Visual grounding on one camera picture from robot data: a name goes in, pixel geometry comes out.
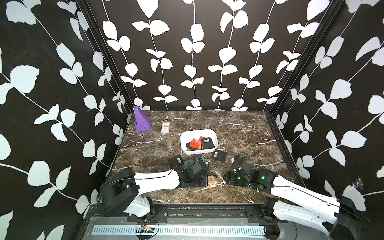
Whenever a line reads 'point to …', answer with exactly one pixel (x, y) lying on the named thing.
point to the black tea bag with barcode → (219, 155)
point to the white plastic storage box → (187, 136)
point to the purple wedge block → (142, 123)
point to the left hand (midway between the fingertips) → (210, 180)
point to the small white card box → (165, 128)
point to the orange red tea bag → (195, 143)
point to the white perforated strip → (150, 231)
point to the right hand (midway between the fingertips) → (223, 176)
